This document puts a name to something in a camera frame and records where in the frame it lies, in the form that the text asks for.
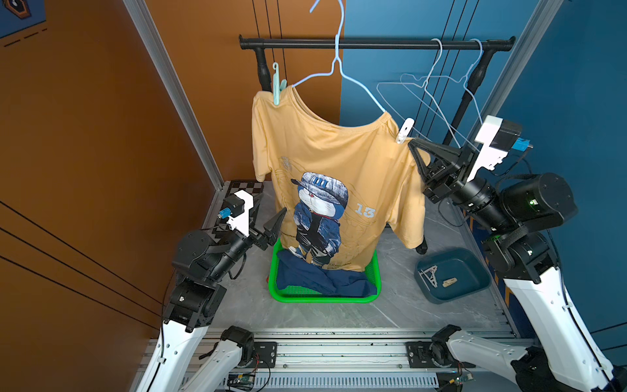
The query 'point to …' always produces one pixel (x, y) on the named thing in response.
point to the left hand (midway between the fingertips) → (273, 200)
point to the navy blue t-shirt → (294, 270)
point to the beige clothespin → (430, 273)
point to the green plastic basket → (307, 296)
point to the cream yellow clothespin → (449, 282)
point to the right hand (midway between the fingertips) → (415, 143)
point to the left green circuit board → (241, 380)
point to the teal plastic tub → (443, 274)
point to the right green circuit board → (462, 378)
